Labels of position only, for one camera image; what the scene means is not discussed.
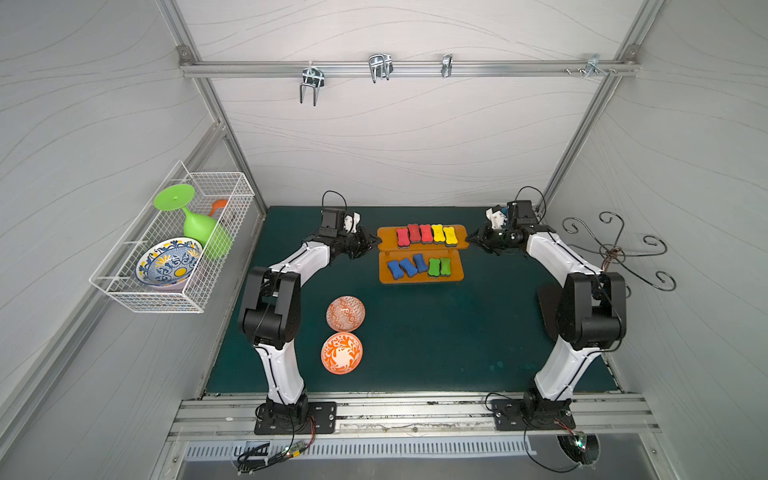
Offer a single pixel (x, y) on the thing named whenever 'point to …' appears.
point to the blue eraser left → (395, 269)
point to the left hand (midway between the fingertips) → (384, 241)
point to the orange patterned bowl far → (345, 313)
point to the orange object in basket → (220, 203)
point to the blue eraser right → (420, 263)
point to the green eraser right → (445, 266)
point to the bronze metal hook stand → (614, 257)
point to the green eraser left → (434, 267)
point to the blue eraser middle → (409, 268)
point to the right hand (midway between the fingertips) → (467, 237)
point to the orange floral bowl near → (341, 353)
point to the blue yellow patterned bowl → (168, 263)
